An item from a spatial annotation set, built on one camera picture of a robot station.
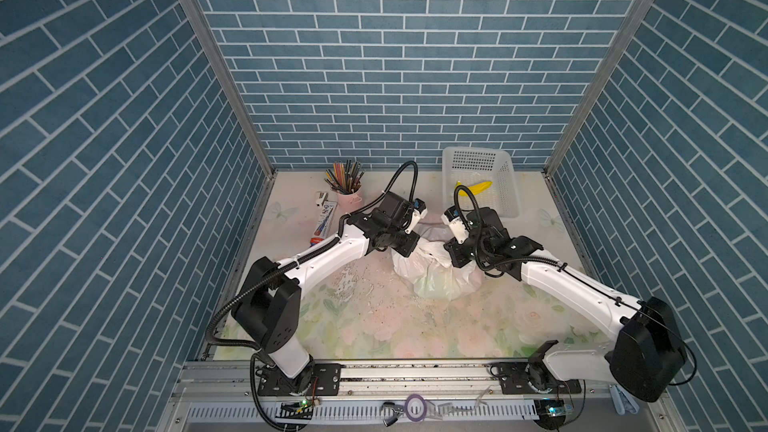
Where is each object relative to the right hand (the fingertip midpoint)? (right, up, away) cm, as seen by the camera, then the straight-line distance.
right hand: (443, 241), depth 83 cm
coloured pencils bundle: (-31, +19, +16) cm, 39 cm away
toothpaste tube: (-38, +7, +24) cm, 46 cm away
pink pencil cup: (-29, +10, +17) cm, 35 cm away
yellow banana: (+17, +16, +31) cm, 39 cm away
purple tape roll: (-8, -38, -13) cm, 41 cm away
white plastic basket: (+20, +21, +36) cm, 46 cm away
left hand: (-8, 0, +2) cm, 8 cm away
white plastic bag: (-4, -8, +1) cm, 9 cm away
